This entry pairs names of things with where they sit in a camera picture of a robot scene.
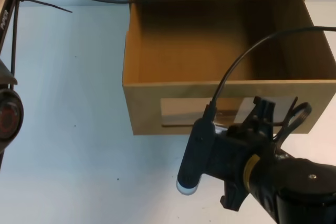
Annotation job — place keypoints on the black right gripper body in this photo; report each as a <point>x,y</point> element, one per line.
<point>244,156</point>

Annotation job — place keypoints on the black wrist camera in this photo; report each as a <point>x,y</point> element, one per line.
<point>196,156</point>

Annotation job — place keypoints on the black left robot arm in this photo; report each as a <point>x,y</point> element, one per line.
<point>12,111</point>

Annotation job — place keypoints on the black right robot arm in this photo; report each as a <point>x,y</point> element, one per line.
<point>303,192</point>

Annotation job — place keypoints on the brown cardboard drawer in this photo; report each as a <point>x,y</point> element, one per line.
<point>176,53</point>

